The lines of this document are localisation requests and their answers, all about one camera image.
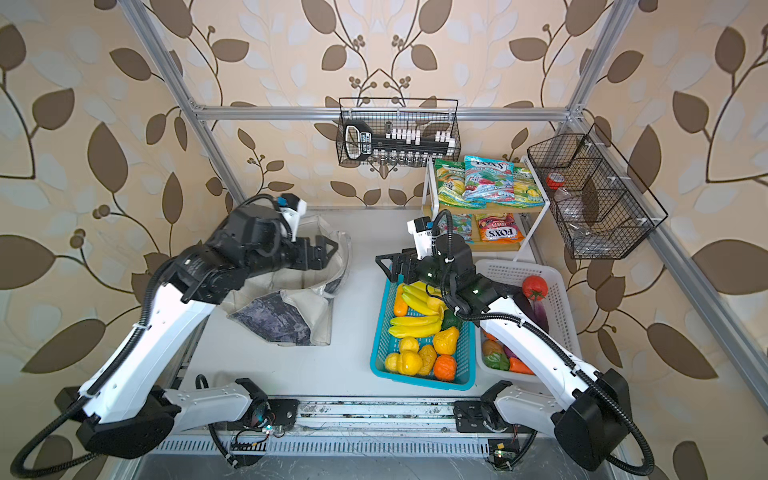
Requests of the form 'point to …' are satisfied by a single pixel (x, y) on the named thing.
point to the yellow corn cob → (429, 356)
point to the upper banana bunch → (425, 297)
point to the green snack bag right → (527, 193)
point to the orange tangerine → (444, 367)
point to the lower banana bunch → (415, 326)
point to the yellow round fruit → (391, 362)
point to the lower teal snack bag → (462, 225)
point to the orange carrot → (518, 367)
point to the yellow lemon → (409, 345)
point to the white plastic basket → (559, 318)
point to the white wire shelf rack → (431, 208)
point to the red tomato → (535, 288)
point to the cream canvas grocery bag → (294, 307)
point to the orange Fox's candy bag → (499, 229)
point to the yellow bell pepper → (410, 363)
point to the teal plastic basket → (384, 344)
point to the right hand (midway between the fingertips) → (391, 258)
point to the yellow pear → (445, 342)
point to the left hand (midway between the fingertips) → (324, 243)
